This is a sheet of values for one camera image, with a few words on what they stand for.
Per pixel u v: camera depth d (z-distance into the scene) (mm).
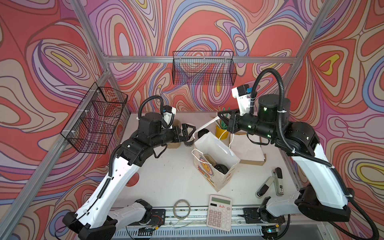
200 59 865
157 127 478
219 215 731
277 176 831
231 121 437
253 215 738
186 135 537
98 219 360
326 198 380
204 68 966
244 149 955
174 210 766
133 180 865
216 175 640
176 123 1015
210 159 893
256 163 925
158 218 720
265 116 371
